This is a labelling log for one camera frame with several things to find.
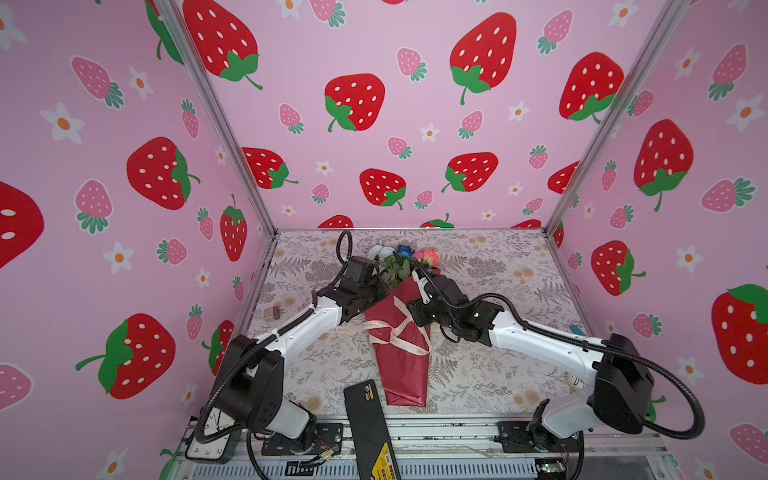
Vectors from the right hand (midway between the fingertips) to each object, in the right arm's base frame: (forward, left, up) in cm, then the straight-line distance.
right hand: (408, 300), depth 81 cm
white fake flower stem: (+22, +8, -14) cm, 27 cm away
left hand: (+6, +7, -2) cm, 9 cm away
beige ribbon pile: (-7, +3, -12) cm, 14 cm away
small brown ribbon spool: (-1, +45, -14) cm, 47 cm away
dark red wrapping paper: (-15, 0, -14) cm, 21 cm away
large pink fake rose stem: (+27, -6, -12) cm, 30 cm away
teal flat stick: (+6, -53, -18) cm, 56 cm away
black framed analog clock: (-39, +42, -13) cm, 58 cm away
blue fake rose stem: (+28, +4, -10) cm, 30 cm away
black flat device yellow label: (-35, +4, -15) cm, 38 cm away
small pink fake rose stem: (+28, -1, -12) cm, 30 cm away
